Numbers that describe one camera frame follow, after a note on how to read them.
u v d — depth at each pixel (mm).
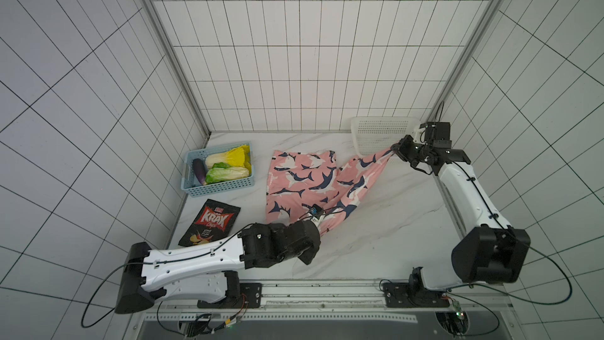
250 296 732
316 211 600
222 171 949
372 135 1170
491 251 412
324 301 726
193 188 917
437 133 622
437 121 622
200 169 1008
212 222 897
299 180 1005
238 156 995
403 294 726
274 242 494
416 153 713
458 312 688
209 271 436
